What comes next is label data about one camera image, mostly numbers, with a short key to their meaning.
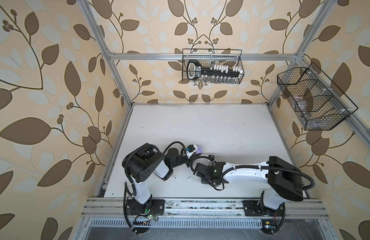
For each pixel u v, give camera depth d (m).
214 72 0.83
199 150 0.87
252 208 0.74
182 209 0.76
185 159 0.78
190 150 0.75
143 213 0.72
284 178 0.45
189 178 0.84
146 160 0.52
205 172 0.64
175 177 0.84
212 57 0.91
